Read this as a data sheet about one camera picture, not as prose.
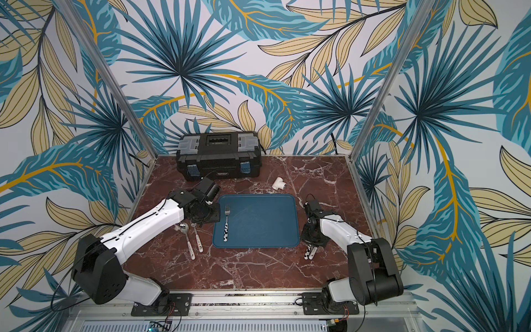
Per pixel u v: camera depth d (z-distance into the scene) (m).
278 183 1.05
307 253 0.85
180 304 0.72
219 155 0.99
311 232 0.77
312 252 0.86
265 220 0.93
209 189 0.65
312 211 0.73
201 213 0.63
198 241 0.88
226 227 0.91
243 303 0.75
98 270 0.40
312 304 0.73
